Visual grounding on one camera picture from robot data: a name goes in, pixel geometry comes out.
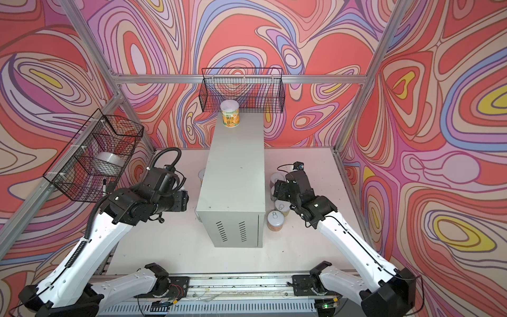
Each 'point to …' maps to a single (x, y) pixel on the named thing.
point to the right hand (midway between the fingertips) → (285, 189)
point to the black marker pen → (104, 187)
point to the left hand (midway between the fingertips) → (181, 196)
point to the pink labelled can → (275, 220)
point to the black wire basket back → (257, 90)
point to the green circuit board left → (160, 306)
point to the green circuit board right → (325, 304)
